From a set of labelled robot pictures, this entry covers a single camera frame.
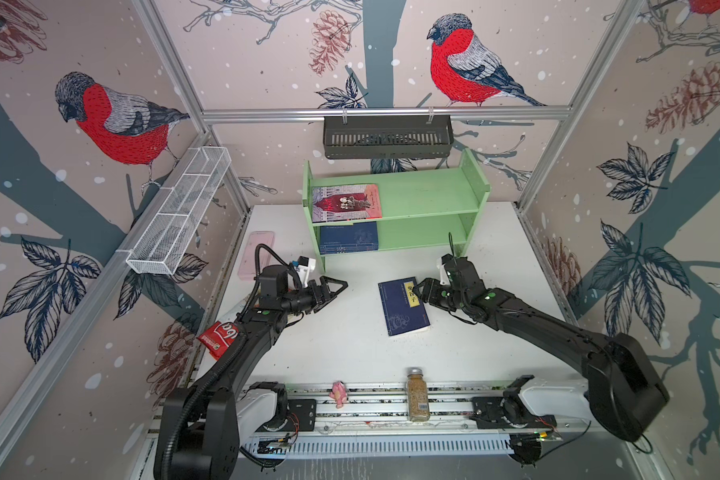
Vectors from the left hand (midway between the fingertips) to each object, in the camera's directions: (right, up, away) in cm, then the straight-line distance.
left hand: (340, 292), depth 78 cm
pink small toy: (0, -26, -2) cm, 26 cm away
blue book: (+4, +14, +15) cm, 21 cm away
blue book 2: (+18, -9, +13) cm, 24 cm away
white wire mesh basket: (-42, +14, -6) cm, 45 cm away
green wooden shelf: (+24, +22, +4) cm, 33 cm away
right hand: (+21, -2, +7) cm, 22 cm away
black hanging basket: (+14, +50, +26) cm, 58 cm away
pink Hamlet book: (+1, +25, +6) cm, 25 cm away
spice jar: (+20, -25, -5) cm, 32 cm away
